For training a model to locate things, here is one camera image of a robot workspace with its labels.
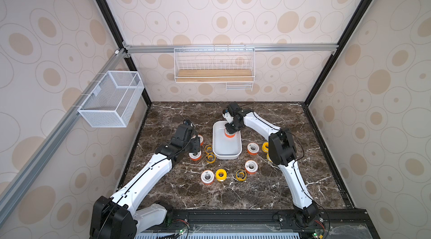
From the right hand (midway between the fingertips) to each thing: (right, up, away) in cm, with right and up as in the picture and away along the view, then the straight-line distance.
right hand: (227, 131), depth 103 cm
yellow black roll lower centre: (+6, -21, -17) cm, 27 cm away
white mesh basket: (-75, +18, +4) cm, 77 cm away
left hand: (-15, -2, -21) cm, 26 cm away
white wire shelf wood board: (+3, +39, -3) cm, 40 cm away
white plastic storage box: (-2, -9, -6) cm, 11 cm away
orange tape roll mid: (-18, -13, -11) cm, 25 cm away
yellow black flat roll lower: (-10, -13, -11) cm, 20 cm away
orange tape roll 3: (+12, -18, -14) cm, 26 cm away
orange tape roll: (-15, -6, -5) cm, 17 cm away
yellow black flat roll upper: (-11, -9, -7) cm, 16 cm away
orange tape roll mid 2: (+14, -9, -8) cm, 19 cm away
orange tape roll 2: (-11, -22, -17) cm, 30 cm away
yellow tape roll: (-4, -21, -17) cm, 27 cm away
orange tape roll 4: (+1, -2, -3) cm, 4 cm away
